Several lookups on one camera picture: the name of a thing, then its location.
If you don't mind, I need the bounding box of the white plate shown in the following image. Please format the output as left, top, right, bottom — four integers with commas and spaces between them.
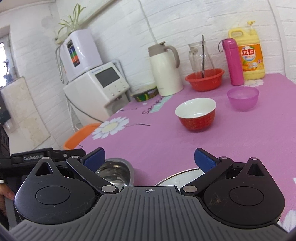
156, 168, 204, 189

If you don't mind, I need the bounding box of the green spider plant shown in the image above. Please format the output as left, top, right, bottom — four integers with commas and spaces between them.
56, 3, 86, 45

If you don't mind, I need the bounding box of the yellow detergent bottle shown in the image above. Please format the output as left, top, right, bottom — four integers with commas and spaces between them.
228, 21, 265, 80

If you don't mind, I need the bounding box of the glass jar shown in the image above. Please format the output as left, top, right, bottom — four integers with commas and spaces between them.
189, 41, 215, 73

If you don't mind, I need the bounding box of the white water dispenser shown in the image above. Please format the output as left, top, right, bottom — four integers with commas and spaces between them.
64, 60, 130, 126

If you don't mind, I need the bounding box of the pink floral tablecloth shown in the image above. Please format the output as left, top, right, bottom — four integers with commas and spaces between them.
78, 74, 295, 231

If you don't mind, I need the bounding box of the stainless steel bowl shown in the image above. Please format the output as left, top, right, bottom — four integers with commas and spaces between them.
95, 158, 134, 190

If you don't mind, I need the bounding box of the purple plastic bowl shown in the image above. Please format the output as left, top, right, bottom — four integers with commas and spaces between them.
227, 87, 259, 111

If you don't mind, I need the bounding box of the pink thermos bottle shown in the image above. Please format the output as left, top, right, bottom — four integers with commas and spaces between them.
218, 38, 244, 86

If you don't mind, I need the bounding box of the red plastic basket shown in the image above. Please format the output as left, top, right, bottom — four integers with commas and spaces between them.
185, 68, 225, 92

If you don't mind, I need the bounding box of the orange plastic basin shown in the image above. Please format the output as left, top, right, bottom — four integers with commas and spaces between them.
63, 123, 100, 150

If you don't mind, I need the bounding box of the red and white bowl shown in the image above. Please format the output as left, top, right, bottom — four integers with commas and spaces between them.
175, 97, 217, 131

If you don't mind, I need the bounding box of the person's left hand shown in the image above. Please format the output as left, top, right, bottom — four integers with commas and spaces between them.
0, 183, 15, 216

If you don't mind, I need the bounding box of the black stirring stick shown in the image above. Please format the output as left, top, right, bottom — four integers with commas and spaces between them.
202, 35, 205, 78

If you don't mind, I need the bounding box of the green instant noodle bowl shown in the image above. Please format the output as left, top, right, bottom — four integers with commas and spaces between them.
130, 86, 159, 102

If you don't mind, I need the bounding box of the cream thermos jug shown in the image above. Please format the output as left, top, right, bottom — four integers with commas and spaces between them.
148, 41, 184, 96

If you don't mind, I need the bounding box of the white water purifier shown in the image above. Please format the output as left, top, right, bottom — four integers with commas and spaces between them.
60, 29, 103, 82

